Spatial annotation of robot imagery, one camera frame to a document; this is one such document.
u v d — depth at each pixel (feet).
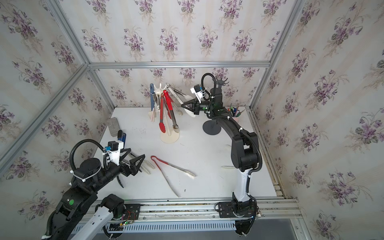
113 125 3.43
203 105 2.47
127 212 2.37
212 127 3.52
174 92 2.54
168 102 2.51
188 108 2.61
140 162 2.01
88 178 1.48
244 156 1.71
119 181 2.63
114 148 1.74
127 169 1.85
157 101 2.39
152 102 2.55
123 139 3.27
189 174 2.82
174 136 3.32
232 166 2.83
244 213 2.23
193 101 2.51
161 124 2.60
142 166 2.05
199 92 2.40
